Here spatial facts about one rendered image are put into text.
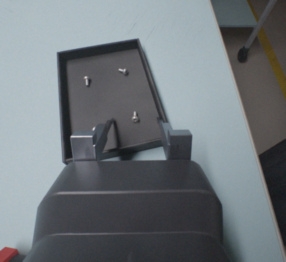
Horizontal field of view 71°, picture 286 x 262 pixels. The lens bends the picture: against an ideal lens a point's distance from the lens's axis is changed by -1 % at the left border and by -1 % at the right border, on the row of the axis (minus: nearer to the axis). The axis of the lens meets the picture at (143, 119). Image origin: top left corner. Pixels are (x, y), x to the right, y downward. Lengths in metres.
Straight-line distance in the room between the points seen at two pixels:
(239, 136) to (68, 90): 0.15
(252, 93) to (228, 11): 0.58
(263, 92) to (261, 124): 0.27
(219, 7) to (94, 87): 1.50
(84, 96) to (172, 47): 0.10
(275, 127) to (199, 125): 1.37
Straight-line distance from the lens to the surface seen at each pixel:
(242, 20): 1.59
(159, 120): 0.15
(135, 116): 0.16
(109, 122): 0.15
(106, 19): 0.26
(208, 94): 0.19
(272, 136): 1.49
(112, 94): 0.18
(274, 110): 1.60
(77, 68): 0.21
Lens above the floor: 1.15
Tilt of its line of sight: 62 degrees down
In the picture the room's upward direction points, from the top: straight up
